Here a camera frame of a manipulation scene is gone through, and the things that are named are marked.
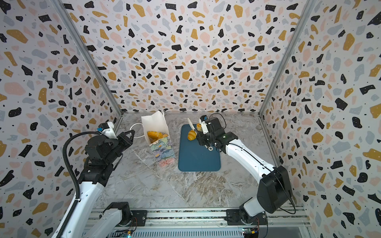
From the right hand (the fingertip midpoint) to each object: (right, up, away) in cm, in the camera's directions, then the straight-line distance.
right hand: (200, 135), depth 83 cm
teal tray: (-5, -15, +14) cm, 21 cm away
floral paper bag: (-27, +4, +9) cm, 29 cm away
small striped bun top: (-6, -1, +20) cm, 21 cm away
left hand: (-31, +3, -13) cm, 33 cm away
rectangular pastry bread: (-1, +5, -7) cm, 8 cm away
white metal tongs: (-5, +6, 0) cm, 7 cm away
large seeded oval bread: (-28, -1, +9) cm, 30 cm away
